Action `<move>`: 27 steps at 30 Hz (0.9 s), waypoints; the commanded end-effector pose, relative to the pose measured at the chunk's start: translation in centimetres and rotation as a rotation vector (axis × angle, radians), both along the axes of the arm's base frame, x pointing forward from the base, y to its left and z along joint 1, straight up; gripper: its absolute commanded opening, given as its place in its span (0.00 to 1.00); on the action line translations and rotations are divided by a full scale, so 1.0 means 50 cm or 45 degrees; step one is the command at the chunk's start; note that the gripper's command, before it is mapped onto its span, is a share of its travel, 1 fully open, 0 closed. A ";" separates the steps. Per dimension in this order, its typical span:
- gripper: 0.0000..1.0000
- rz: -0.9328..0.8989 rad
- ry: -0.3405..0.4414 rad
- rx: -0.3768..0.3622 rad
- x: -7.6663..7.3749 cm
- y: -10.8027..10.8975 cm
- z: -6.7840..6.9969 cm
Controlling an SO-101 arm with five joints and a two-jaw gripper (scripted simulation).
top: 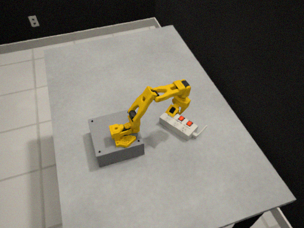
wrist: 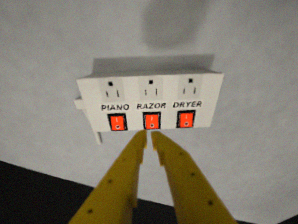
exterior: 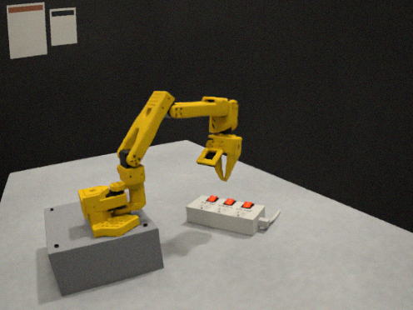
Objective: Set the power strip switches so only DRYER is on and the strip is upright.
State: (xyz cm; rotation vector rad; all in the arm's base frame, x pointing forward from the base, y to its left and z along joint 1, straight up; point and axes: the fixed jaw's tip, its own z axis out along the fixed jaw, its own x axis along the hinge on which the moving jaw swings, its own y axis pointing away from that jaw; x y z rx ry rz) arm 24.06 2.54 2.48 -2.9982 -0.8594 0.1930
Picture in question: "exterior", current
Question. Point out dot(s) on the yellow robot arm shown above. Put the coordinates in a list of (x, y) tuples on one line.
[(100, 202)]

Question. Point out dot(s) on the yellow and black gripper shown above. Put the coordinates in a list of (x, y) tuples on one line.
[(216, 145)]

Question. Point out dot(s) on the white power strip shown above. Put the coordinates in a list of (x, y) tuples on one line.
[(228, 214)]

